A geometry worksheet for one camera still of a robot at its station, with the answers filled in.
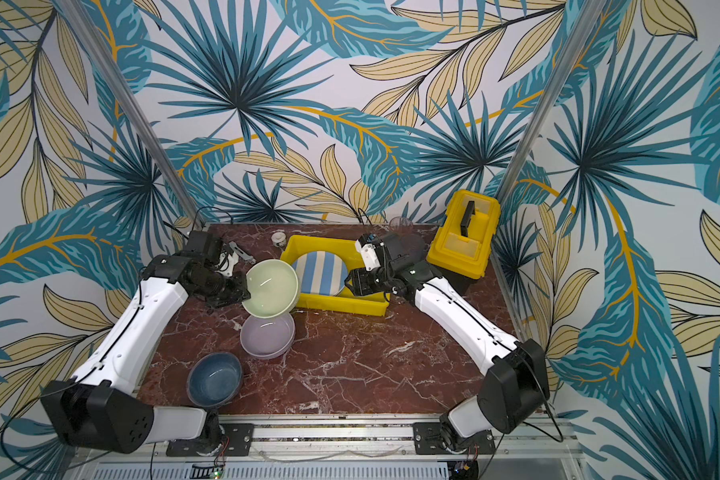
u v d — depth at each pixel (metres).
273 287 0.81
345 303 0.93
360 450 0.73
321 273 1.00
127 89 0.82
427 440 0.73
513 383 0.41
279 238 1.11
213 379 0.82
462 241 0.93
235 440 0.73
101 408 0.38
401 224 1.25
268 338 0.87
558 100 0.82
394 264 0.61
